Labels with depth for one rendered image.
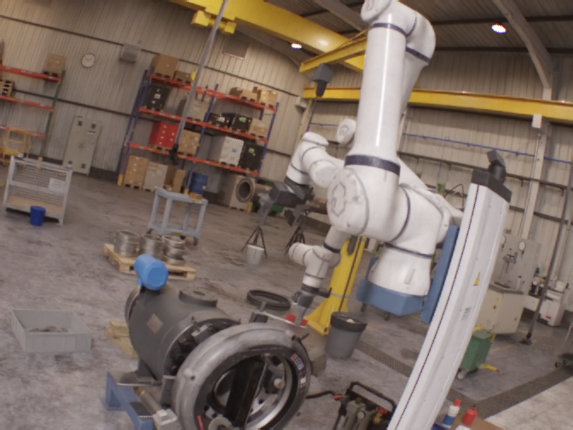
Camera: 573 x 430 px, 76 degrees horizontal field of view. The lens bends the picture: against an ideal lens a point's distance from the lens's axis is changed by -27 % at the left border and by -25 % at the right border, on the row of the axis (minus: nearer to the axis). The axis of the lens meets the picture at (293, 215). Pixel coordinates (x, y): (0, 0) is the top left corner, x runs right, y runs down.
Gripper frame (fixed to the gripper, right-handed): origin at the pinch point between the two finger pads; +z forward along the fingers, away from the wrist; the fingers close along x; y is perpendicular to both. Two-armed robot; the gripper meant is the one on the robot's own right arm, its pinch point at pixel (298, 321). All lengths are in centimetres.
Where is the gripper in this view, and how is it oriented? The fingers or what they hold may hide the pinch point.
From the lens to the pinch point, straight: 210.1
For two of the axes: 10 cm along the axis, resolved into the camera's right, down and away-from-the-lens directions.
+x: -1.7, -0.4, -9.9
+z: -3.1, 9.5, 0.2
